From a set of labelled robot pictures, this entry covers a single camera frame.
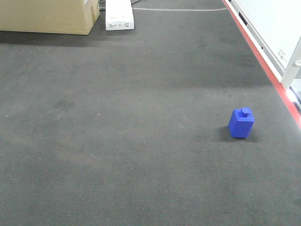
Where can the long white carton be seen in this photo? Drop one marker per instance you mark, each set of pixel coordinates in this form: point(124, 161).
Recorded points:
point(120, 14)

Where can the large cardboard box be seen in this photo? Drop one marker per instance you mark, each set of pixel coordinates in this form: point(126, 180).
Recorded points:
point(47, 16)

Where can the blue plastic box with knob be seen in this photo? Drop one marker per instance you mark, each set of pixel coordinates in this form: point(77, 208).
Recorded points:
point(241, 127)

